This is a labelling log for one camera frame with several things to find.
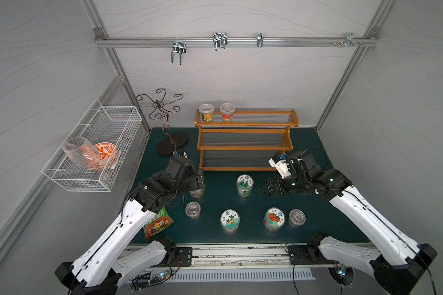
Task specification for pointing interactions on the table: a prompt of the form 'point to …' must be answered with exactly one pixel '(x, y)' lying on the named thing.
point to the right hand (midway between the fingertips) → (267, 186)
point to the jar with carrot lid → (229, 220)
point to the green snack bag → (161, 220)
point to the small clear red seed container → (227, 110)
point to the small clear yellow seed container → (206, 110)
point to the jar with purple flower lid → (197, 193)
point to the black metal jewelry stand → (165, 147)
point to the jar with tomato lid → (274, 217)
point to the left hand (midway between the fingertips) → (194, 177)
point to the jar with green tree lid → (244, 185)
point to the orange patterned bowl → (104, 158)
